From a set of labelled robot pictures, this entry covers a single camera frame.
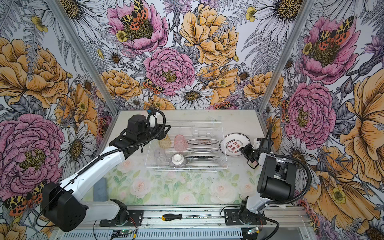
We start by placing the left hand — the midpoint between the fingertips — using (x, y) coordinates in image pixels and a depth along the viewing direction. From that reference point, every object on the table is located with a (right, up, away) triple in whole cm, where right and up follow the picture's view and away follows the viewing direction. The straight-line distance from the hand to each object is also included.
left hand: (166, 130), depth 79 cm
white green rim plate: (+19, -12, +13) cm, 26 cm away
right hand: (+42, -14, +15) cm, 47 cm away
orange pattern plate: (+20, -8, +20) cm, 29 cm away
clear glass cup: (-4, -15, +6) cm, 17 cm away
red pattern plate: (+39, -10, +22) cm, 45 cm away
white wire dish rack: (+17, -10, +10) cm, 22 cm away
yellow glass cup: (-3, -8, +14) cm, 17 cm away
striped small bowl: (+5, -18, +8) cm, 20 cm away
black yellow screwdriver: (+3, -41, -6) cm, 42 cm away
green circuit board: (-19, -48, -8) cm, 52 cm away
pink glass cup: (+6, -8, +13) cm, 16 cm away
